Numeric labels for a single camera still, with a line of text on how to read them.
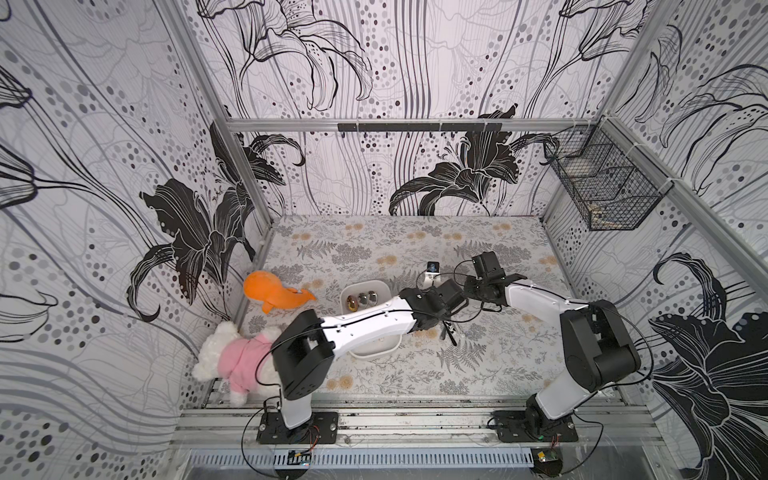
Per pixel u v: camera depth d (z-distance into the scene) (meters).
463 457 0.76
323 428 0.73
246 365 0.75
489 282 0.72
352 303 0.93
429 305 0.59
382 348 0.83
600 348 0.45
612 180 0.88
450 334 0.88
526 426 0.71
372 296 0.95
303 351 0.46
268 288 0.93
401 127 0.90
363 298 0.94
